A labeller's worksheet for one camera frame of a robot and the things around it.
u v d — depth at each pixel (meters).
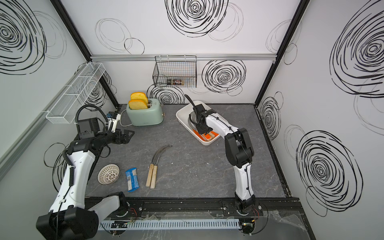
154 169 0.85
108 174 0.84
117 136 0.66
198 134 0.87
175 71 0.99
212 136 0.94
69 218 0.36
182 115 1.08
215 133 0.96
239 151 0.53
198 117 0.69
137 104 0.93
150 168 0.86
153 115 1.01
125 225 0.72
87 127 0.56
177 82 0.88
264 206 0.70
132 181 0.81
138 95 0.96
